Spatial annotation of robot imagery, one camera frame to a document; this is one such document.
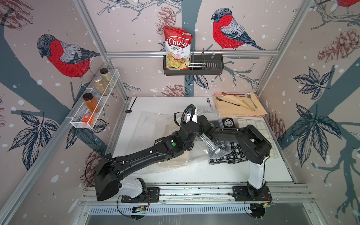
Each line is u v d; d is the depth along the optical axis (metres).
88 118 0.66
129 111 1.13
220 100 1.19
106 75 0.80
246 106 1.14
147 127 1.03
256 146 0.51
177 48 0.79
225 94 1.22
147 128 1.00
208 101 1.19
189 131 0.50
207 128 0.77
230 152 0.85
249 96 1.20
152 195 0.73
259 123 0.98
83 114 0.69
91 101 0.67
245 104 1.15
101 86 0.75
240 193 0.73
